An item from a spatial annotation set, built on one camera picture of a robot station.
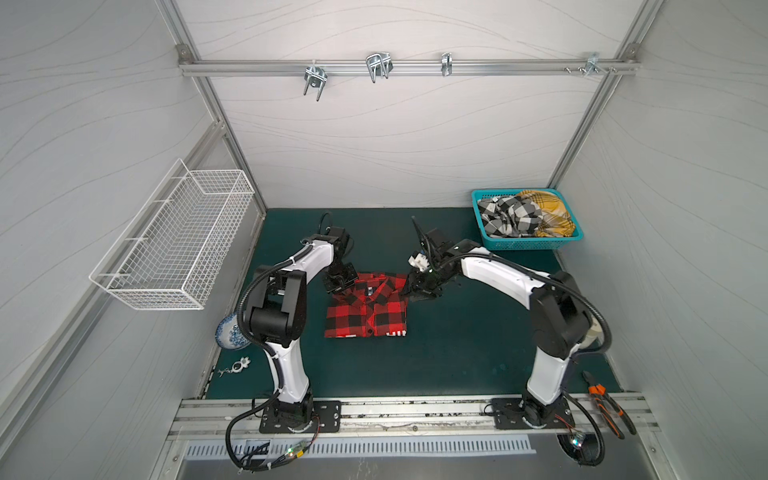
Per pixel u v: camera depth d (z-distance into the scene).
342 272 0.82
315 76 0.80
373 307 0.89
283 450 0.70
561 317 0.49
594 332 0.78
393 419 0.75
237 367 0.80
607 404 0.75
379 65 0.77
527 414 0.66
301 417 0.66
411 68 0.79
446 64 0.78
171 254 0.68
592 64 0.76
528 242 1.01
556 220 1.03
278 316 0.51
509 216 1.08
